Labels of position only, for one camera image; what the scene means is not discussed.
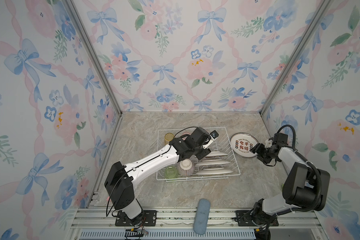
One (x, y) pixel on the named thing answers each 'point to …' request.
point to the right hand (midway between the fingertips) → (254, 151)
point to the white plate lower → (214, 171)
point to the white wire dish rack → (221, 144)
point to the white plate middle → (207, 162)
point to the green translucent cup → (171, 172)
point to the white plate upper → (216, 154)
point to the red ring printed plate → (241, 143)
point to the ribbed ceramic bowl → (186, 167)
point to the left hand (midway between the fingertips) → (205, 144)
